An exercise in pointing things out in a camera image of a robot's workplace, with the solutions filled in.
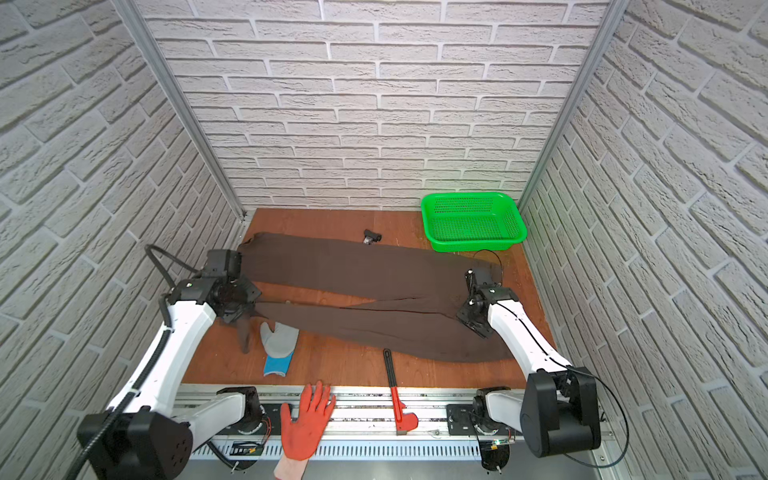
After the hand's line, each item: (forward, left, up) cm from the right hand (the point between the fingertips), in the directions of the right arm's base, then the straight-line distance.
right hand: (475, 321), depth 85 cm
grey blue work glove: (-2, +58, -4) cm, 58 cm away
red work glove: (-25, +48, -4) cm, 54 cm away
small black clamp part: (+37, +30, -3) cm, 48 cm away
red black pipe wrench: (-23, +23, -4) cm, 33 cm away
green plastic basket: (+45, -11, -5) cm, 46 cm away
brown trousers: (+14, +33, -5) cm, 36 cm away
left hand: (+8, +60, +12) cm, 62 cm away
